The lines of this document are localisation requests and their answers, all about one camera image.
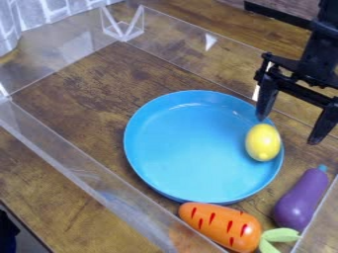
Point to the purple toy eggplant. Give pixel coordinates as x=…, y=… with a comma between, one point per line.
x=295, y=207

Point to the clear acrylic enclosure walls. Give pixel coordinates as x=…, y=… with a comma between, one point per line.
x=72, y=84

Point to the white patterned curtain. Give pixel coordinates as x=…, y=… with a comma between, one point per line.
x=21, y=15

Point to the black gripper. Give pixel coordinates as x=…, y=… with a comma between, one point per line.
x=279, y=73

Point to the blue round plate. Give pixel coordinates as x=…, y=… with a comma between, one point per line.
x=184, y=146

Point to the orange toy carrot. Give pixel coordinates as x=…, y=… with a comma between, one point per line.
x=233, y=228

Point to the yellow toy lemon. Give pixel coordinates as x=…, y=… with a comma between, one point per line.
x=263, y=142

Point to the dark baseboard strip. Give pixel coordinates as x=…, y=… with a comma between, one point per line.
x=294, y=12

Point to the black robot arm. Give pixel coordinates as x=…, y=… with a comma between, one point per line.
x=327, y=10

